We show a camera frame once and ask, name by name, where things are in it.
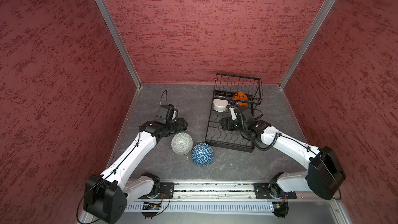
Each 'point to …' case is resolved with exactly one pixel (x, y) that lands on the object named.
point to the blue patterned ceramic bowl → (202, 154)
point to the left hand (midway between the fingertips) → (183, 128)
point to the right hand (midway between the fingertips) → (225, 123)
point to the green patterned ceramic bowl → (182, 143)
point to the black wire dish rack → (226, 86)
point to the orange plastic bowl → (241, 96)
